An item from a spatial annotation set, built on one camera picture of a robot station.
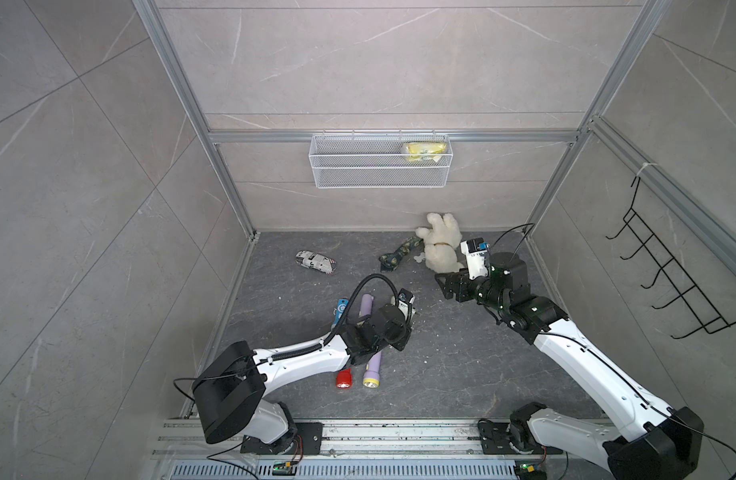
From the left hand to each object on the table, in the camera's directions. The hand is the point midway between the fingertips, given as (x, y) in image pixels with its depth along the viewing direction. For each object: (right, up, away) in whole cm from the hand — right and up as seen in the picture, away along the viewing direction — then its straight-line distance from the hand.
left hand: (409, 316), depth 81 cm
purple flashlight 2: (-10, -16, 0) cm, 19 cm away
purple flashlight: (-12, +1, +12) cm, 17 cm away
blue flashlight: (-21, +1, +15) cm, 25 cm away
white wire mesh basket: (-10, +49, +19) cm, 54 cm away
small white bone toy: (+7, +16, +30) cm, 35 cm away
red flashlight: (-18, -17, -1) cm, 25 cm away
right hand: (+10, +13, -5) cm, 17 cm away
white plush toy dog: (+14, +22, +23) cm, 35 cm away
